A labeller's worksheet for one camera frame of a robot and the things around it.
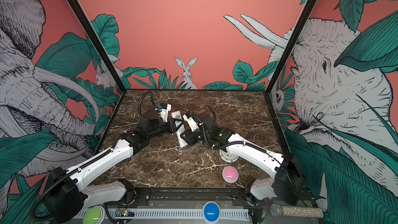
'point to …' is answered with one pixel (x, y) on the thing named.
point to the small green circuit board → (125, 212)
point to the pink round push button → (230, 174)
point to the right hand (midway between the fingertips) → (180, 134)
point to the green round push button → (94, 215)
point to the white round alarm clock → (228, 157)
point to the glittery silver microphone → (278, 210)
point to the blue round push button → (211, 212)
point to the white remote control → (177, 114)
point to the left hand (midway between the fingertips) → (184, 120)
